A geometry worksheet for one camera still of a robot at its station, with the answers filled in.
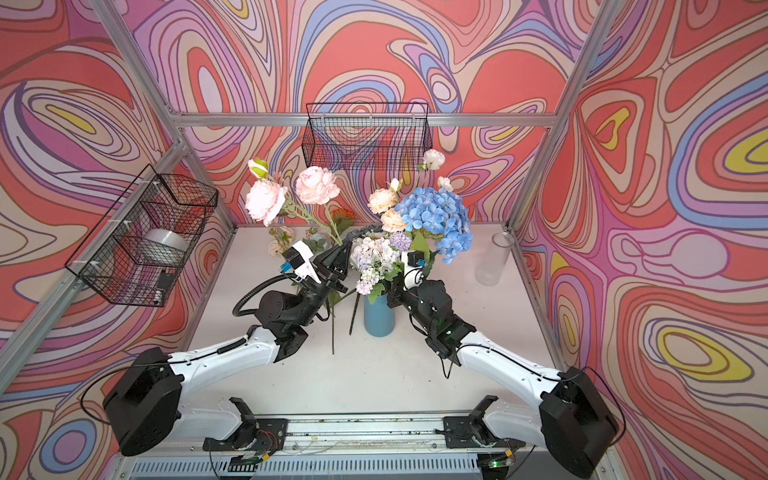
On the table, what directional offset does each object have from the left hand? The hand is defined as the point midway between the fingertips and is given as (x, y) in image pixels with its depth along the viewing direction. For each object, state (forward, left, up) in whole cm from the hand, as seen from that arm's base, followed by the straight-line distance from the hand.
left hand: (351, 243), depth 62 cm
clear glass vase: (+23, -45, -36) cm, 62 cm away
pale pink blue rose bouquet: (+34, +32, -36) cm, 59 cm away
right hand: (+4, -8, -17) cm, 19 cm away
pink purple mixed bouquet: (+1, -6, -7) cm, 9 cm away
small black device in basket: (0, +48, -14) cm, 50 cm away
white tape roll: (+5, +46, -6) cm, 46 cm away
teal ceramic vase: (-3, -5, -28) cm, 28 cm away
